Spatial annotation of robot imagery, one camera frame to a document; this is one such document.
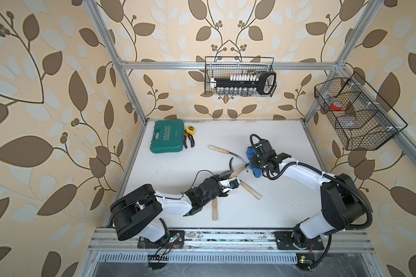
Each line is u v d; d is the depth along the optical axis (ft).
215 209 2.68
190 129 3.73
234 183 2.23
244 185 2.92
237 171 2.82
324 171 3.35
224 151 3.38
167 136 3.49
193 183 2.33
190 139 3.64
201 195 2.08
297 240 2.15
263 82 2.76
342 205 1.44
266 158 2.24
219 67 2.99
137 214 1.43
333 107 2.70
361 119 2.40
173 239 2.41
